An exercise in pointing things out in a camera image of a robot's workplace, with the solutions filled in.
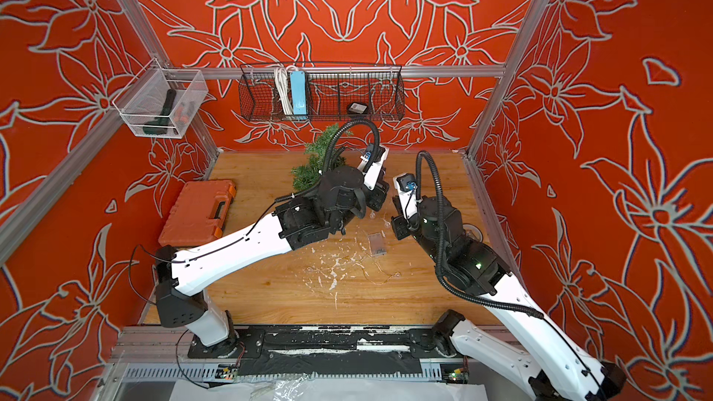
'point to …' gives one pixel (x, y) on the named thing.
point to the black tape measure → (357, 108)
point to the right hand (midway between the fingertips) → (389, 198)
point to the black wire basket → (313, 92)
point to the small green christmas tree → (307, 175)
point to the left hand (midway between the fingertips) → (385, 166)
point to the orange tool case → (200, 213)
